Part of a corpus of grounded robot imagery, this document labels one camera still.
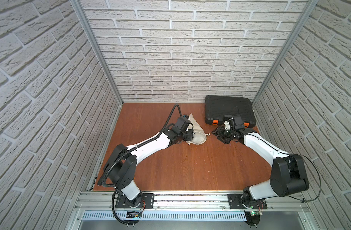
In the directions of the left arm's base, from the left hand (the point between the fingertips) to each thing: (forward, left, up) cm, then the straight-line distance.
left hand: (195, 132), depth 84 cm
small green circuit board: (-39, +33, -17) cm, 54 cm away
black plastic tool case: (+31, -21, -9) cm, 39 cm away
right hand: (+2, -14, -4) cm, 14 cm away
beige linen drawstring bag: (+5, -5, -12) cm, 14 cm away
